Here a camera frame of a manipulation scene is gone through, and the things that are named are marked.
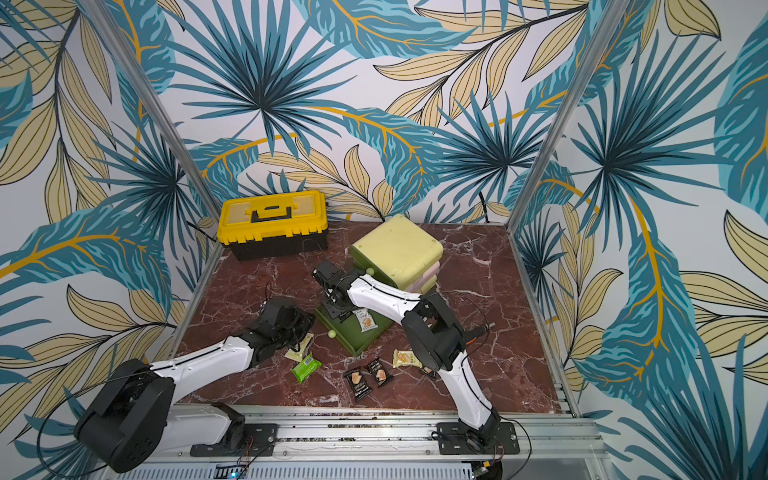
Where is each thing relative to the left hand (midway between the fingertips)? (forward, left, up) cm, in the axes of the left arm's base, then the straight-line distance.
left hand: (316, 320), depth 89 cm
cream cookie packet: (-9, -26, -4) cm, 28 cm away
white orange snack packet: (+2, -14, -3) cm, 15 cm away
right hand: (+6, -6, -1) cm, 9 cm away
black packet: (-17, -13, -4) cm, 22 cm away
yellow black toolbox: (+29, +17, +10) cm, 35 cm away
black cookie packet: (-13, -19, -4) cm, 24 cm away
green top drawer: (+12, -14, +12) cm, 22 cm away
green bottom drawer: (-1, -13, -3) cm, 13 cm away
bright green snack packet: (-13, +2, -4) cm, 13 cm away
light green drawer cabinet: (+12, -24, +17) cm, 32 cm away
